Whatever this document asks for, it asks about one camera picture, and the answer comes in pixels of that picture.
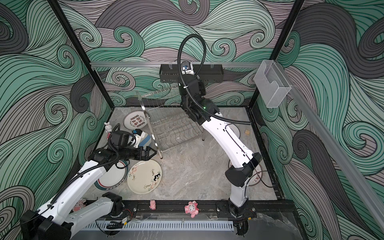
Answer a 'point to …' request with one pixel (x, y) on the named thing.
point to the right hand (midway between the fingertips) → (197, 79)
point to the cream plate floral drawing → (144, 177)
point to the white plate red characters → (135, 120)
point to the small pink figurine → (152, 204)
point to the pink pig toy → (192, 208)
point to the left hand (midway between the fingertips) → (150, 150)
